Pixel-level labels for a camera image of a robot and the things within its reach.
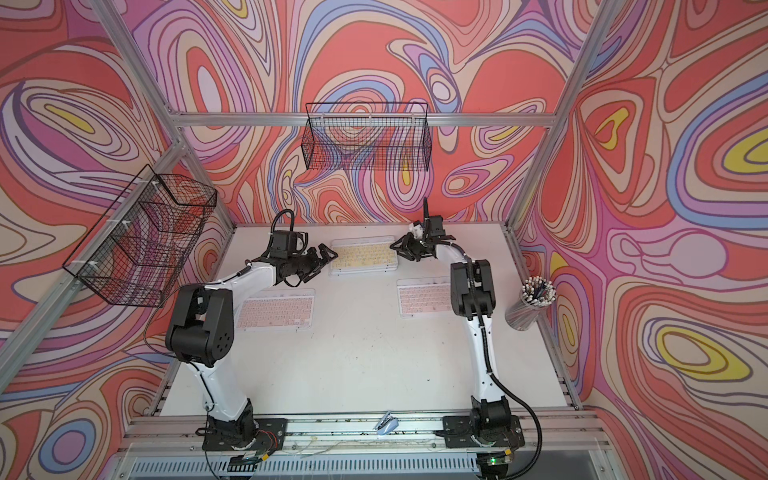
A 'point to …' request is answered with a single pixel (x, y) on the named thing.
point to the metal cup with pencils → (538, 293)
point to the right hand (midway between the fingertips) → (395, 253)
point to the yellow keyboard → (363, 255)
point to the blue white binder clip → (386, 424)
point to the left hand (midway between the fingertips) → (334, 261)
